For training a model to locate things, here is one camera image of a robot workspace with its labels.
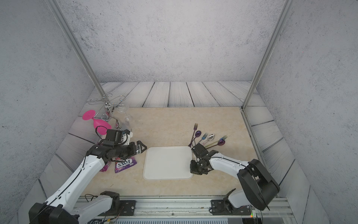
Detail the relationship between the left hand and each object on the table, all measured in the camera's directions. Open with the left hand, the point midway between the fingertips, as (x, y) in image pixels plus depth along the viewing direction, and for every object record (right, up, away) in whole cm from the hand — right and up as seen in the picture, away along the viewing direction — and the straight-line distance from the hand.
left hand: (143, 149), depth 79 cm
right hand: (+28, -15, +6) cm, 32 cm away
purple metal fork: (+31, +10, +29) cm, 44 cm away
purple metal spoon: (+33, +6, +23) cm, 41 cm away
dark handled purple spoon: (+48, 0, +19) cm, 52 cm away
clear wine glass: (-14, +23, +5) cm, 27 cm away
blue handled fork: (+38, +4, +23) cm, 44 cm away
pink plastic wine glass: (-31, +20, +1) cm, 36 cm away
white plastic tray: (+13, -11, +11) cm, 20 cm away
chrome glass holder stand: (-40, +33, +40) cm, 65 cm away
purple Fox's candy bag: (-16, -11, +8) cm, 21 cm away
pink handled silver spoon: (+42, +4, +21) cm, 47 cm away
